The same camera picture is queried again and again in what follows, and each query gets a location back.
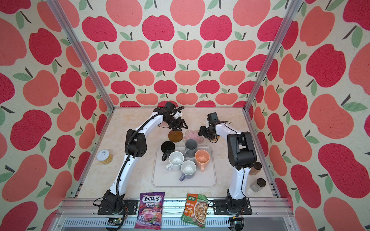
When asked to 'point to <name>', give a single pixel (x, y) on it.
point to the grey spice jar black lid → (258, 185)
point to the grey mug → (191, 147)
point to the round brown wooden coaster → (175, 136)
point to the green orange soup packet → (195, 209)
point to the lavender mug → (188, 168)
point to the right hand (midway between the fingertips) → (204, 133)
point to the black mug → (167, 147)
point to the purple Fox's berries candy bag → (150, 211)
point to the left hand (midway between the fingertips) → (186, 128)
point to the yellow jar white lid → (104, 157)
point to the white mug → (176, 159)
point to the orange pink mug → (202, 158)
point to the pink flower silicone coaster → (190, 134)
